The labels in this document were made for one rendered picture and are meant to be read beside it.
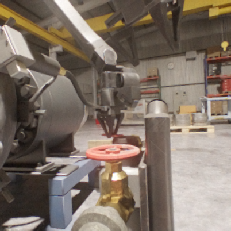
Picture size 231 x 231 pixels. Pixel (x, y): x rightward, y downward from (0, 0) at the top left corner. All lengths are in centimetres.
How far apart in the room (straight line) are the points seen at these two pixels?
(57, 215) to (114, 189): 80
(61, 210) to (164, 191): 84
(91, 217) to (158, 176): 8
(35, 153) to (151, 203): 96
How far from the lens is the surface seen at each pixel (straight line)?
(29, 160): 115
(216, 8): 1215
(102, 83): 56
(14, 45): 65
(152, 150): 18
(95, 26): 1326
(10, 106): 70
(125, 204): 25
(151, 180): 19
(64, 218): 102
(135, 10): 31
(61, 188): 96
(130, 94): 50
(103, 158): 21
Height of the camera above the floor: 55
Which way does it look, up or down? 1 degrees down
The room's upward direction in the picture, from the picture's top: 3 degrees counter-clockwise
